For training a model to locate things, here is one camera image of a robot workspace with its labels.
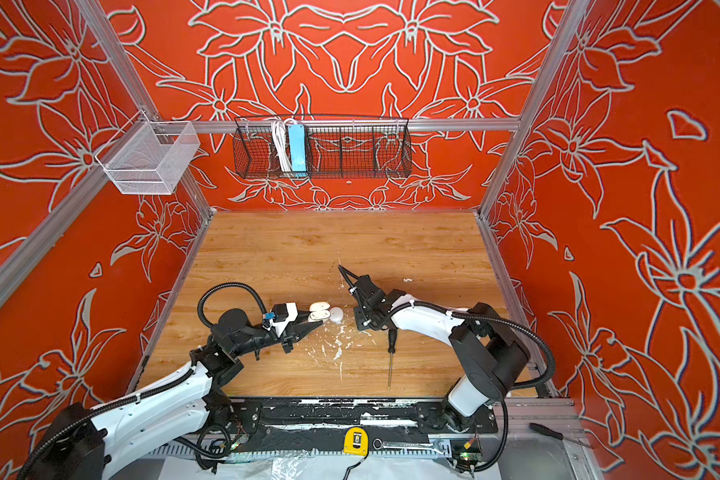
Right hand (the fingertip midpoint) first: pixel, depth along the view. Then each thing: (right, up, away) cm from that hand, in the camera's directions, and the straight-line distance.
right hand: (361, 316), depth 88 cm
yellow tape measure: (-1, -24, -20) cm, 31 cm away
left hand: (-10, +5, -18) cm, 22 cm away
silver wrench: (+4, -26, -19) cm, 32 cm away
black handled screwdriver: (+9, -7, -5) cm, 12 cm away
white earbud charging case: (-10, +6, -19) cm, 22 cm away
